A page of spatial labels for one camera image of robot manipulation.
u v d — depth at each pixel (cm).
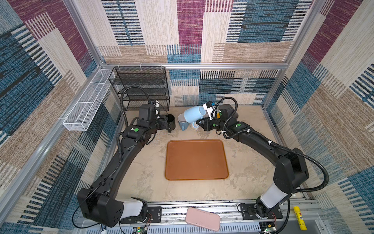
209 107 73
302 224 69
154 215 73
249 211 73
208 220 71
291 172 45
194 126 84
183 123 99
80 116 71
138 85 108
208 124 72
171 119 105
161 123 67
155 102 66
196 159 94
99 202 37
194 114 82
